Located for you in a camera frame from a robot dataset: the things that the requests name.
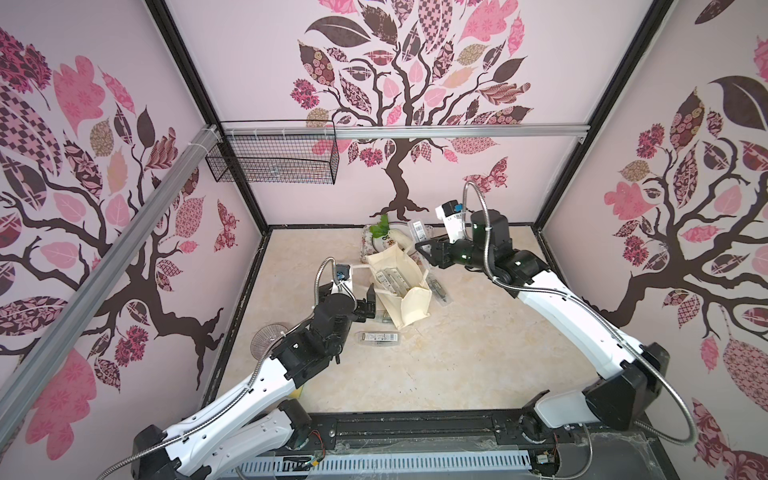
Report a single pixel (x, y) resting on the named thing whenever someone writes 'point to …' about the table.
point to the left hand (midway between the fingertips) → (356, 290)
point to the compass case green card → (438, 291)
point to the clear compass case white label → (383, 318)
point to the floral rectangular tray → (367, 248)
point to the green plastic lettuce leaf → (382, 229)
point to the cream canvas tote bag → (415, 301)
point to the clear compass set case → (393, 279)
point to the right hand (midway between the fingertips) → (425, 240)
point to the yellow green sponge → (296, 393)
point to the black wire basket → (278, 151)
